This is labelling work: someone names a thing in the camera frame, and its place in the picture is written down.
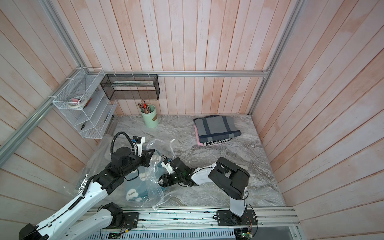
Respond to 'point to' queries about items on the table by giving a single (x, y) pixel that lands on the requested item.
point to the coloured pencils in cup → (145, 107)
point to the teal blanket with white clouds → (144, 186)
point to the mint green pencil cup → (150, 119)
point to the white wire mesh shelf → (97, 114)
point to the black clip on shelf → (83, 126)
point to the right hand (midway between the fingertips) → (160, 182)
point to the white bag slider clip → (172, 140)
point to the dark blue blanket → (212, 128)
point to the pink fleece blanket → (199, 143)
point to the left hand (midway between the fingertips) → (154, 152)
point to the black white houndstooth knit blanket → (212, 143)
